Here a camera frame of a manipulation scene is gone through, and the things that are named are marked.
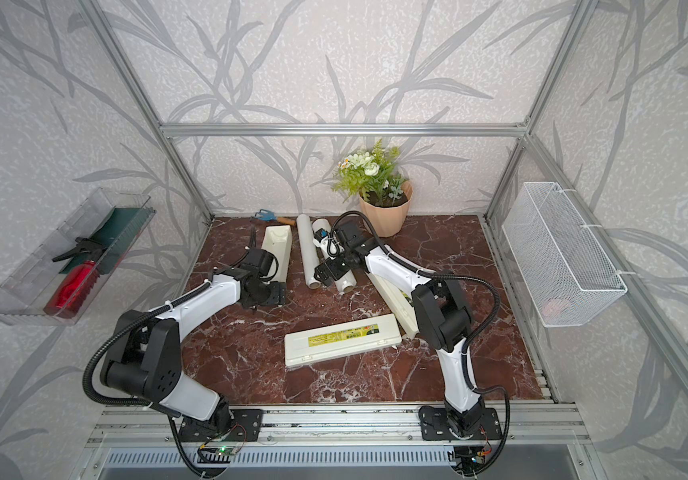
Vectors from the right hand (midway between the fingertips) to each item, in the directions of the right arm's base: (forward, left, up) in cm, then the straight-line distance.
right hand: (327, 263), depth 93 cm
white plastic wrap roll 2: (-3, -6, -6) cm, 9 cm away
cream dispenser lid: (-21, -5, -8) cm, 23 cm away
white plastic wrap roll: (+10, +8, -7) cm, 14 cm away
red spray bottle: (-22, +47, +25) cm, 57 cm away
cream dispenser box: (-13, -22, -4) cm, 26 cm away
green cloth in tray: (-9, +45, +26) cm, 53 cm away
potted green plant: (+26, -19, +6) cm, 32 cm away
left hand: (-9, +16, -5) cm, 19 cm away
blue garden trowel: (+31, +27, -9) cm, 42 cm away
